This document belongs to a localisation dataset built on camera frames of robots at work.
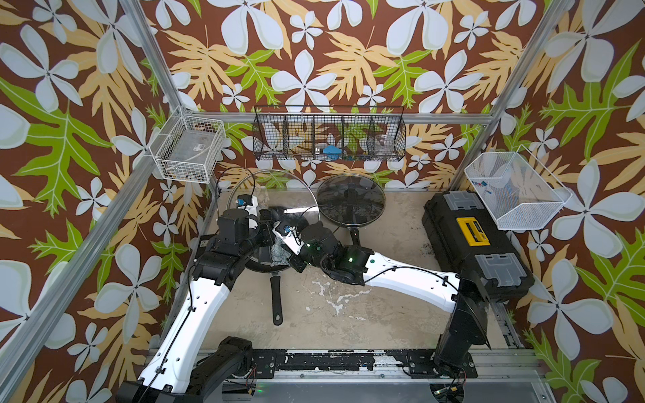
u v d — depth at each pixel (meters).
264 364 0.74
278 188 1.23
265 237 0.64
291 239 0.59
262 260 0.71
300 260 0.64
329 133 0.99
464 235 0.84
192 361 0.42
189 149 0.86
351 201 1.19
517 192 0.82
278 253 0.69
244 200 0.62
